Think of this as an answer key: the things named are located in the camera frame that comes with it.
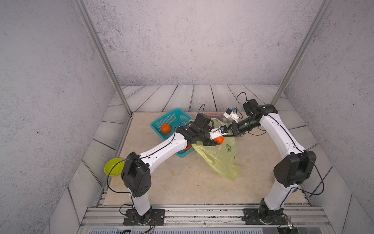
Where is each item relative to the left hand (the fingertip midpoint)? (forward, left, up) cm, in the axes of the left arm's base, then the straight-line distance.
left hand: (219, 137), depth 79 cm
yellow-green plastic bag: (-13, +1, +2) cm, 13 cm away
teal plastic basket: (+32, +26, -19) cm, 45 cm away
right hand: (-1, -3, +3) cm, 4 cm away
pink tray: (+40, -6, -22) cm, 47 cm away
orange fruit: (-3, 0, +2) cm, 3 cm away
